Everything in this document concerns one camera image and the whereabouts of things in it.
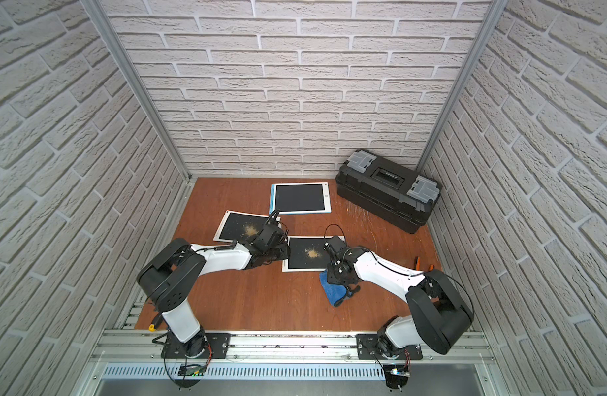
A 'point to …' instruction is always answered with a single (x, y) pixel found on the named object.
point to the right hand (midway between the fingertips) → (338, 277)
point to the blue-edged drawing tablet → (300, 198)
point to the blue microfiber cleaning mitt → (336, 294)
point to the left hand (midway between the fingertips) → (292, 249)
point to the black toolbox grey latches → (387, 191)
